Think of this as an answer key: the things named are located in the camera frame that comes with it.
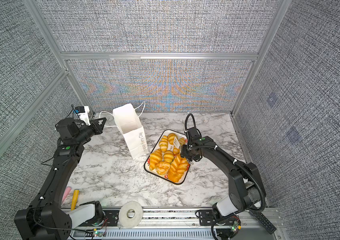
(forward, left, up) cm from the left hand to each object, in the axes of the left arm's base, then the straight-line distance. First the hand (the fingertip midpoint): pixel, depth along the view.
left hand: (106, 118), depth 75 cm
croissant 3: (-9, -23, -26) cm, 36 cm away
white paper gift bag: (+14, -6, -20) cm, 25 cm away
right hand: (-10, -40, -22) cm, 47 cm away
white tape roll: (-41, -9, -30) cm, 52 cm away
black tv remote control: (-44, -75, -28) cm, 92 cm away
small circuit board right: (-46, -60, -28) cm, 81 cm away
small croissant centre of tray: (-8, -31, -27) cm, 42 cm away
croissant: (+2, -40, -26) cm, 48 cm away
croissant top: (+5, -34, -26) cm, 43 cm away
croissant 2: (+1, -28, -26) cm, 39 cm away
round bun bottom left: (-16, -27, -26) cm, 41 cm away
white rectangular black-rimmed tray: (+9, -42, -29) cm, 52 cm away
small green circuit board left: (-45, +4, -31) cm, 55 cm away
